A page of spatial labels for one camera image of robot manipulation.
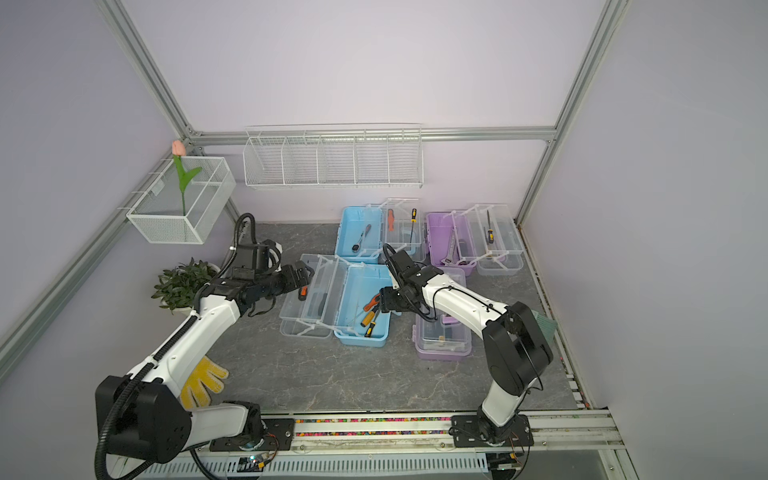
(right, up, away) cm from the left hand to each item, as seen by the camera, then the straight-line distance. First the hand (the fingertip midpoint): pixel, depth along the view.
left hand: (302, 277), depth 83 cm
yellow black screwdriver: (+33, +19, +24) cm, 45 cm away
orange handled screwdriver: (+19, -9, +13) cm, 25 cm away
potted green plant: (-33, -3, -3) cm, 33 cm away
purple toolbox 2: (+56, +12, +16) cm, 60 cm away
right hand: (+24, -8, +5) cm, 26 cm away
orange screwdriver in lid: (-1, -5, +3) cm, 6 cm away
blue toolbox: (+10, -7, +8) cm, 15 cm away
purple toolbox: (+40, -16, -3) cm, 43 cm away
